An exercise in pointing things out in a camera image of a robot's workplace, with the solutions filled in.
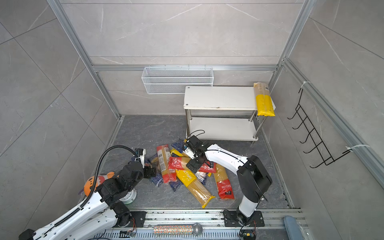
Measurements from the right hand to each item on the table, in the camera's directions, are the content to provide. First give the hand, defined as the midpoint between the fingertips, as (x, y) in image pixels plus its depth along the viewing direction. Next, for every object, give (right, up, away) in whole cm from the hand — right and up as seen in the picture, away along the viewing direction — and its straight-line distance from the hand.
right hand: (196, 160), depth 88 cm
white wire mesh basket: (-15, +53, +12) cm, 56 cm away
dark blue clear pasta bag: (+3, -9, -3) cm, 10 cm away
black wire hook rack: (+55, +8, -21) cm, 59 cm away
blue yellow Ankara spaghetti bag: (-12, +6, +7) cm, 16 cm away
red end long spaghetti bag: (+15, -11, -6) cm, 20 cm away
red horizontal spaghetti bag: (-9, -1, -3) cm, 10 cm away
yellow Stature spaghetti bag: (0, -14, -9) cm, 17 cm away
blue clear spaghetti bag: (-23, -10, -5) cm, 25 cm away
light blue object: (+47, -30, -18) cm, 58 cm away
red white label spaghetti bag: (-15, -7, -7) cm, 18 cm away
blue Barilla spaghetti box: (-27, -1, +3) cm, 27 cm away
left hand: (-25, +3, -11) cm, 27 cm away
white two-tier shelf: (+21, +32, +31) cm, 49 cm away
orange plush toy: (-56, -9, -12) cm, 58 cm away
